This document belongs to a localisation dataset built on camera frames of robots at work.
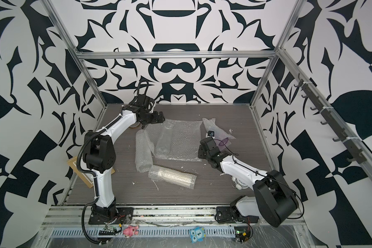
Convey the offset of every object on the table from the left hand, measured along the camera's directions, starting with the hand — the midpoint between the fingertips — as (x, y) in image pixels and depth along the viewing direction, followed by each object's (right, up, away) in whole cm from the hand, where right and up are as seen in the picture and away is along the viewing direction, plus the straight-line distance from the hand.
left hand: (157, 117), depth 96 cm
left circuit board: (-18, -54, -24) cm, 61 cm away
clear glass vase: (+4, -15, -2) cm, 15 cm away
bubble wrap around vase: (+11, -14, +4) cm, 18 cm away
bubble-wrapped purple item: (+39, -13, -6) cm, 41 cm away
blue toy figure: (+23, -52, -28) cm, 63 cm away
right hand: (+27, -17, -7) cm, 32 cm away
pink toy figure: (-7, -50, -28) cm, 58 cm away
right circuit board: (+43, -53, -25) cm, 73 cm away
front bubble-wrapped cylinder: (+5, -30, -15) cm, 34 cm away
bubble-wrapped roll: (-6, -20, -7) cm, 22 cm away
